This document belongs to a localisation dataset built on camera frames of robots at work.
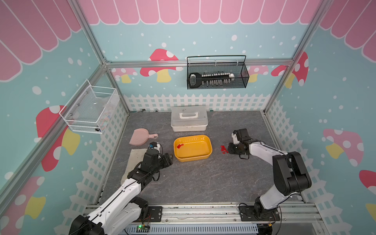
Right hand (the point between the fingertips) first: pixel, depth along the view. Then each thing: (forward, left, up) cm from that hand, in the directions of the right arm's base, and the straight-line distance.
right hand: (230, 148), depth 96 cm
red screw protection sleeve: (+2, +4, -2) cm, 5 cm away
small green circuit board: (-42, +50, -4) cm, 66 cm away
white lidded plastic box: (+18, +27, +11) cm, 34 cm away
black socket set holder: (+30, +21, +33) cm, 50 cm away
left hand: (-11, +38, +8) cm, 40 cm away
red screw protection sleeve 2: (-1, +3, -2) cm, 4 cm away
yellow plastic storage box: (+3, +23, -4) cm, 24 cm away
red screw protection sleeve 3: (+4, +34, -2) cm, 34 cm away
